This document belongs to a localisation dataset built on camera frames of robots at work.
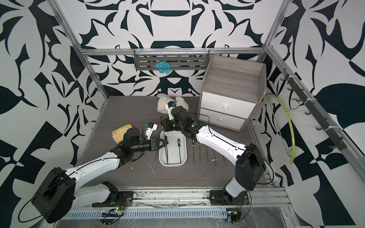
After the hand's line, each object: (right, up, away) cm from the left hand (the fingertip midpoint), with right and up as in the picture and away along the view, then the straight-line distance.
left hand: (167, 140), depth 77 cm
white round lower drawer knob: (+32, +10, +18) cm, 38 cm away
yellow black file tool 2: (+15, -6, +17) cm, 23 cm away
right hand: (-4, +11, +1) cm, 11 cm away
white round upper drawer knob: (+32, +18, +6) cm, 37 cm away
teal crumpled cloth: (-4, +45, +13) cm, 47 cm away
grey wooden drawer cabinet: (+35, +27, +5) cm, 45 cm away
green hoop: (+57, -2, -13) cm, 59 cm away
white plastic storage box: (+3, -12, +13) cm, 18 cm away
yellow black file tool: (-9, -12, +12) cm, 20 cm away
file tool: (-3, +10, +1) cm, 10 cm away
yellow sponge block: (-34, 0, +18) cm, 38 cm away
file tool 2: (+5, -7, +17) cm, 19 cm away
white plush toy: (-6, +23, +25) cm, 34 cm away
